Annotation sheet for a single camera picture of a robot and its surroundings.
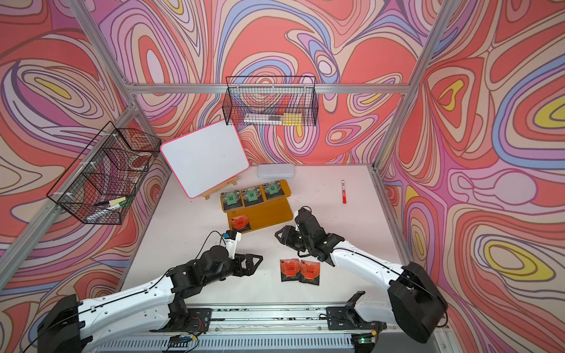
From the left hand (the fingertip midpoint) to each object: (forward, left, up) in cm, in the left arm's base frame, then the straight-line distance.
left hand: (257, 260), depth 76 cm
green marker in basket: (+12, +47, +16) cm, 52 cm away
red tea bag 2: (+1, -12, -11) cm, 16 cm away
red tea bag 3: (-1, -19, -11) cm, 22 cm away
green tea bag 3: (+28, -5, +5) cm, 29 cm away
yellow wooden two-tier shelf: (+20, +2, +4) cm, 20 cm away
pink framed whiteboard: (+44, +26, +10) cm, 52 cm away
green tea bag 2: (+26, +4, +4) cm, 27 cm away
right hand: (+7, -8, -1) cm, 11 cm away
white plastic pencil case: (+53, -5, -9) cm, 54 cm away
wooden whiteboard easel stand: (+34, +28, -7) cm, 45 cm away
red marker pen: (+34, -39, -9) cm, 52 cm away
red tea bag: (+20, +10, -9) cm, 24 cm away
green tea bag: (+24, +13, +5) cm, 28 cm away
